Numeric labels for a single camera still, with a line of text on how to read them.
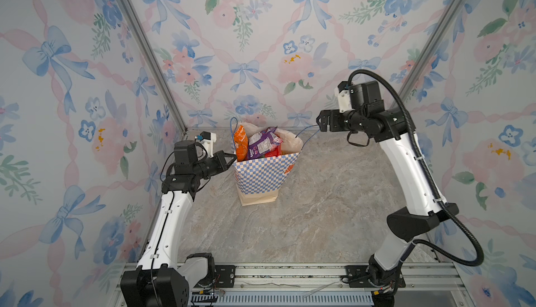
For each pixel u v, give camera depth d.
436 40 0.82
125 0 0.72
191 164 0.57
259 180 0.79
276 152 0.78
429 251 0.80
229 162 0.73
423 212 0.43
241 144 0.79
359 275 0.74
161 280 0.38
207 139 0.67
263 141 0.82
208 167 0.64
